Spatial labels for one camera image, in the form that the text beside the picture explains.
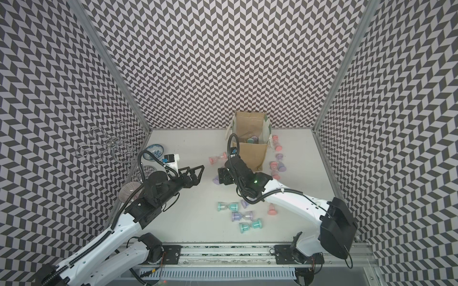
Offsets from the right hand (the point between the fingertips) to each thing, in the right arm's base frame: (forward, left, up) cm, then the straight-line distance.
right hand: (228, 172), depth 79 cm
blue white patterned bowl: (+23, +45, -14) cm, 52 cm away
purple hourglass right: (+11, -28, -14) cm, 33 cm away
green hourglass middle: (-10, -2, -15) cm, 18 cm away
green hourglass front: (-20, -7, -14) cm, 25 cm away
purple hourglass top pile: (+32, -15, -14) cm, 38 cm away
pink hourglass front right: (-12, -20, -16) cm, 29 cm away
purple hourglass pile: (+3, +7, -14) cm, 16 cm away
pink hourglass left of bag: (+19, +5, -14) cm, 24 cm away
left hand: (-2, +13, +5) cm, 14 cm away
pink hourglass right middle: (+13, -24, -16) cm, 32 cm away
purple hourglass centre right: (-9, -7, -15) cm, 19 cm away
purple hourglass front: (-15, -4, -15) cm, 21 cm away
